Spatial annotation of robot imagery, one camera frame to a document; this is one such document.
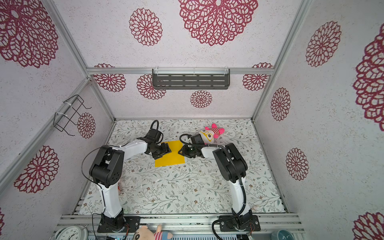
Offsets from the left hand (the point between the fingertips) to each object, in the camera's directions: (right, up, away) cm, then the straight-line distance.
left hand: (167, 154), depth 99 cm
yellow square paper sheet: (+3, -2, 0) cm, 4 cm away
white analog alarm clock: (-39, -31, -30) cm, 58 cm away
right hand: (+8, +3, 0) cm, 8 cm away
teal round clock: (+59, -33, -29) cm, 74 cm away
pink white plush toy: (+28, +14, +2) cm, 31 cm away
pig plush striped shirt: (-5, -30, -33) cm, 45 cm away
